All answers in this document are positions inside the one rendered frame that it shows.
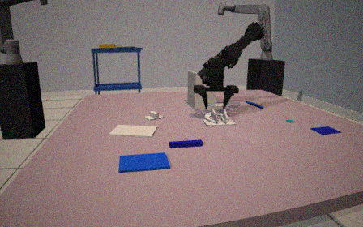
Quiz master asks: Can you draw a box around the blue flat plate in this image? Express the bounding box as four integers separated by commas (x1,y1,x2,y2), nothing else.
118,153,170,173

